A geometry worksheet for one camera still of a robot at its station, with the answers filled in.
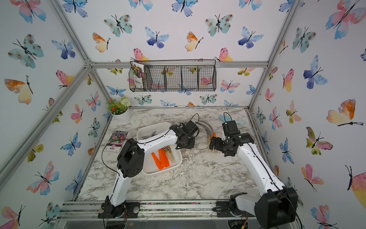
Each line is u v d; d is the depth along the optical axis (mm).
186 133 682
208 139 1009
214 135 1036
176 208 755
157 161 891
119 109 1009
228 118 1133
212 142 724
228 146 556
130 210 730
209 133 1040
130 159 527
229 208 735
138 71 872
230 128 614
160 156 893
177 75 984
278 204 388
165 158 901
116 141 1009
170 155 906
